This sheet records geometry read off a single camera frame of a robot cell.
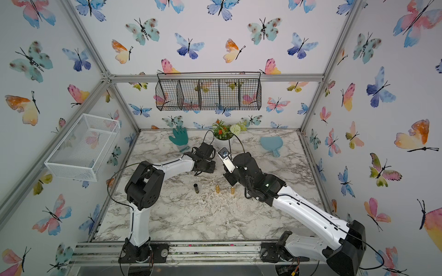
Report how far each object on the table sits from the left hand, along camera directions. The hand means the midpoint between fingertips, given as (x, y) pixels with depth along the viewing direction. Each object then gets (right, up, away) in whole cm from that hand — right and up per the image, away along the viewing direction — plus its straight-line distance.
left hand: (214, 165), depth 99 cm
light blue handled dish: (+38, +13, +18) cm, 44 cm away
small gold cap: (+10, -12, -9) cm, 18 cm away
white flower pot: (+3, +13, +5) cm, 14 cm away
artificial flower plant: (+7, +19, -1) cm, 21 cm away
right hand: (+8, +5, -27) cm, 29 cm away
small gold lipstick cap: (+3, -11, -9) cm, 15 cm away
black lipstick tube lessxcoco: (-8, -9, -12) cm, 18 cm away
